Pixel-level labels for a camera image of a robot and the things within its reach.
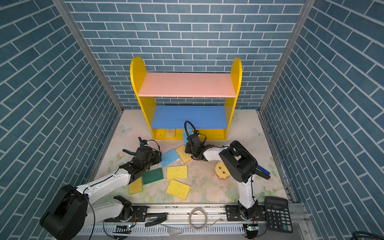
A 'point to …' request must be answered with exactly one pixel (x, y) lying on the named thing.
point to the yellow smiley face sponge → (221, 171)
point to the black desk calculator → (278, 214)
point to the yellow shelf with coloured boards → (168, 122)
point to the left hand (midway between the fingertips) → (160, 153)
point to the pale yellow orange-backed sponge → (170, 132)
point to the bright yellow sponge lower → (178, 189)
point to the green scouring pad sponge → (152, 175)
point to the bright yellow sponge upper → (180, 172)
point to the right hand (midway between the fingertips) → (186, 145)
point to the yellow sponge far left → (136, 186)
